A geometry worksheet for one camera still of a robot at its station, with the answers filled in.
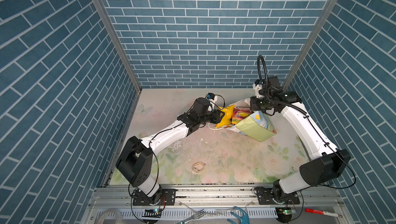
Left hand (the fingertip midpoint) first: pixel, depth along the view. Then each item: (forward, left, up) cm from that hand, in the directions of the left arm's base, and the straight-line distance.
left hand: (222, 113), depth 81 cm
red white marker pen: (-43, -44, -18) cm, 64 cm away
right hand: (+3, -14, +6) cm, 15 cm away
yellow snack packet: (-1, -3, -5) cm, 6 cm away
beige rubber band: (-19, +13, -21) cm, 31 cm away
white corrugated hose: (-41, +49, -21) cm, 68 cm away
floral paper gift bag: (-7, -17, -1) cm, 18 cm away
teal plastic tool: (-44, -8, -19) cm, 49 cm away
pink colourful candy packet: (+2, -10, -2) cm, 11 cm away
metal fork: (-42, +13, -19) cm, 48 cm away
